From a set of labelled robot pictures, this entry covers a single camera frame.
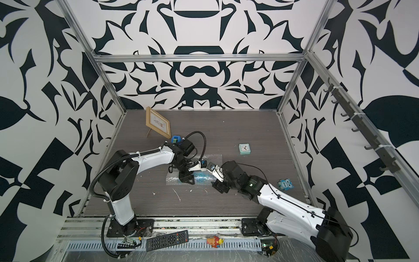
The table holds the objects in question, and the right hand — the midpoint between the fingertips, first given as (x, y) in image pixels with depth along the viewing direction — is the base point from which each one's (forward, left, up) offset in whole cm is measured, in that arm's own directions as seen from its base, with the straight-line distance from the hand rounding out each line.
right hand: (216, 171), depth 80 cm
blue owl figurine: (-3, -36, -10) cm, 37 cm away
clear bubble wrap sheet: (-1, +22, -4) cm, 22 cm away
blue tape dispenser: (+24, +24, -6) cm, 34 cm away
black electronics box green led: (-29, -22, -11) cm, 38 cm away
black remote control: (-26, +20, -8) cm, 34 cm away
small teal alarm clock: (+19, -18, -9) cm, 28 cm away
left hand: (+3, +13, -9) cm, 17 cm away
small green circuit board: (-28, +39, -12) cm, 49 cm away
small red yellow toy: (-28, +1, -7) cm, 28 cm away
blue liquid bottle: (0, +6, -6) cm, 9 cm away
